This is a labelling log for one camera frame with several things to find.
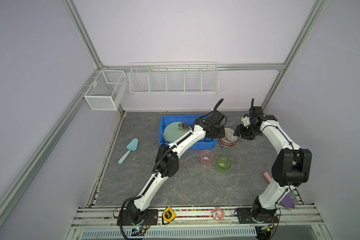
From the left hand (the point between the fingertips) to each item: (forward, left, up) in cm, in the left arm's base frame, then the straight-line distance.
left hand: (225, 136), depth 88 cm
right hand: (+1, -9, -2) cm, 9 cm away
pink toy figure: (-38, +10, -11) cm, 41 cm away
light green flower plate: (+14, +31, -9) cm, 35 cm away
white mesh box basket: (+38, +76, +9) cm, 85 cm away
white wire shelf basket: (+38, +30, +16) cm, 51 cm away
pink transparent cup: (-7, +11, -13) cm, 18 cm away
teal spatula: (+7, +60, -15) cm, 62 cm away
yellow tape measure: (-37, +35, -12) cm, 52 cm away
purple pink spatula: (-33, -31, -14) cm, 47 cm away
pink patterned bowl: (+3, -5, -8) cm, 10 cm away
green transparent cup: (-11, +1, -13) cm, 17 cm away
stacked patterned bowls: (-1, -2, -7) cm, 7 cm away
